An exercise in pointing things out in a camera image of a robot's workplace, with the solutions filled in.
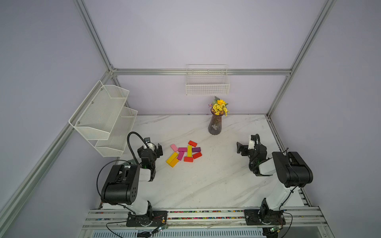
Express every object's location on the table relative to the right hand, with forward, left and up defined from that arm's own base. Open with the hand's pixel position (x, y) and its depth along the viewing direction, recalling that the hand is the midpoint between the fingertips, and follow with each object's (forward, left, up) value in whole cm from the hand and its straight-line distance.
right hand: (244, 144), depth 99 cm
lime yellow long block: (-3, +38, -2) cm, 38 cm away
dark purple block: (-2, +33, -2) cm, 33 cm away
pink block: (0, +48, -3) cm, 49 cm away
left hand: (-3, +62, +4) cm, 63 cm away
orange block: (-11, +47, -2) cm, 49 cm away
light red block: (-9, +39, -3) cm, 40 cm away
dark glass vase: (+11, +20, +5) cm, 23 cm away
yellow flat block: (-8, +49, -2) cm, 50 cm away
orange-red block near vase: (+4, +35, -3) cm, 36 cm away
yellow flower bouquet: (+13, +18, +22) cm, 32 cm away
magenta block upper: (-2, +42, -2) cm, 42 cm away
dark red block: (-6, +33, -3) cm, 33 cm away
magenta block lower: (-6, +44, -3) cm, 44 cm away
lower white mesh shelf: (-12, +76, +19) cm, 80 cm away
